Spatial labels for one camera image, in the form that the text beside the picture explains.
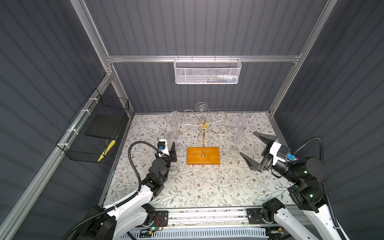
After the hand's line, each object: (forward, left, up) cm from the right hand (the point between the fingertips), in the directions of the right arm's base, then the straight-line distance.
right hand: (250, 144), depth 53 cm
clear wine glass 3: (+50, -17, -45) cm, 70 cm away
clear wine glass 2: (+8, +34, -36) cm, 50 cm away
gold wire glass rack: (+16, +16, -18) cm, 29 cm away
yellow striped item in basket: (+6, +62, -13) cm, 63 cm away
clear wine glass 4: (+31, -8, -37) cm, 49 cm away
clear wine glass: (+28, +17, -7) cm, 34 cm away
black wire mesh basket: (+19, +72, -11) cm, 75 cm away
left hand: (+14, +34, -20) cm, 42 cm away
